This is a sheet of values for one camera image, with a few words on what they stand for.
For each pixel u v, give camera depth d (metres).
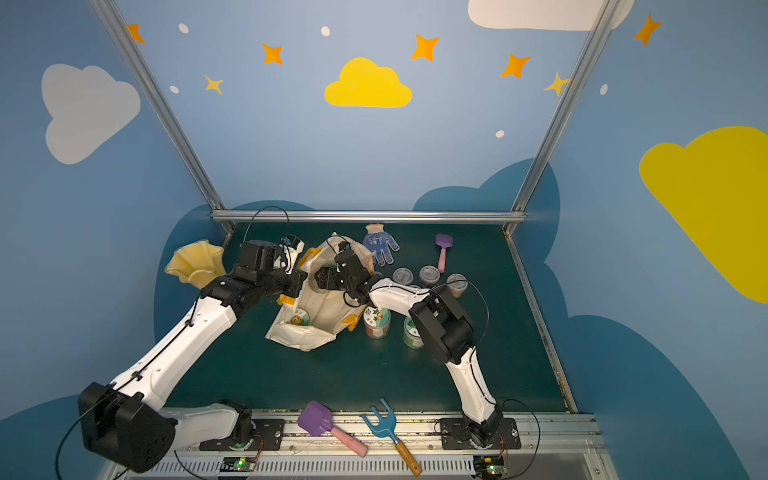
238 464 0.71
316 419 0.76
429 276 1.01
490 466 0.71
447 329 0.55
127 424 0.38
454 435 0.75
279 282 0.67
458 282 0.98
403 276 1.00
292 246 0.70
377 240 1.19
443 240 1.15
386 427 0.75
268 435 0.76
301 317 0.86
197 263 0.88
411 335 0.84
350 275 0.75
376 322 0.86
